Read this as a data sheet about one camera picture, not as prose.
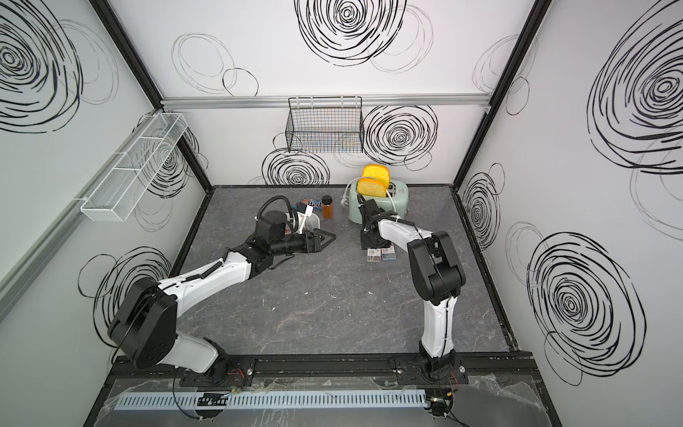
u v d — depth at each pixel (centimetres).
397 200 96
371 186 92
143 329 42
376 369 75
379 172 96
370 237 86
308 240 71
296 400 96
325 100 91
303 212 75
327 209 103
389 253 96
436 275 52
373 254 94
